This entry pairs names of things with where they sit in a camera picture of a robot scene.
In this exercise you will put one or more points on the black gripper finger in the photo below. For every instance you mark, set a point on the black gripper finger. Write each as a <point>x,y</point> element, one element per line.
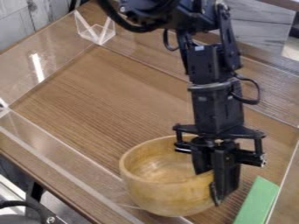
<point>226,175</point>
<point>200,158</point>

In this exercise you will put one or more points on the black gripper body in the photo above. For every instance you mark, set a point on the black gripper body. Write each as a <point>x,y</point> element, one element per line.
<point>218,126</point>

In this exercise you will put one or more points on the brown wooden bowl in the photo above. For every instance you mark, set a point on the brown wooden bowl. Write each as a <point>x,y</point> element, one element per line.
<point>160,180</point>

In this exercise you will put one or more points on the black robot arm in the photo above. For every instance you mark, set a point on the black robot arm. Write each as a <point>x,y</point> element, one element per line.
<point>202,25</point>

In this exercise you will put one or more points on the green flat block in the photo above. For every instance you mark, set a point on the green flat block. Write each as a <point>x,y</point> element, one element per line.
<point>258,202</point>

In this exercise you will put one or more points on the black table frame leg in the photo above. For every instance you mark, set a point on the black table frame leg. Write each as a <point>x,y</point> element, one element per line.
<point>40,213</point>

